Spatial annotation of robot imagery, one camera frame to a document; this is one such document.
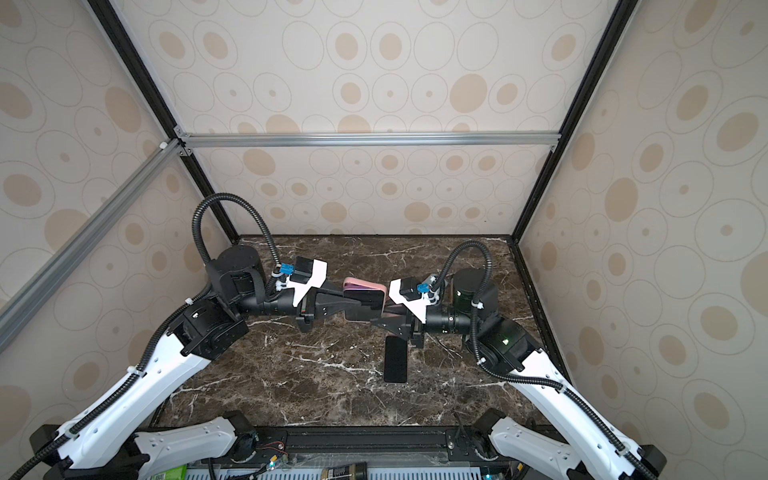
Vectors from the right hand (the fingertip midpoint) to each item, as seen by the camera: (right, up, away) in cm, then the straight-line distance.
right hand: (377, 315), depth 57 cm
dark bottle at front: (-6, -37, +10) cm, 39 cm away
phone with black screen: (+4, -18, +30) cm, 35 cm away
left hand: (-3, +3, -8) cm, 9 cm away
